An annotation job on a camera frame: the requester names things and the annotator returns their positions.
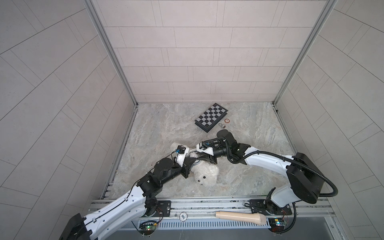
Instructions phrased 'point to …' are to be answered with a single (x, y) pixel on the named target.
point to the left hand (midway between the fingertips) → (199, 160)
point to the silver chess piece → (221, 125)
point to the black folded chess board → (211, 117)
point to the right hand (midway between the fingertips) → (197, 157)
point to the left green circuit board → (147, 227)
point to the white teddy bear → (205, 175)
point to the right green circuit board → (277, 225)
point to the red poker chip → (227, 121)
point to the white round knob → (183, 216)
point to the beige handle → (258, 218)
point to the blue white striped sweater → (196, 162)
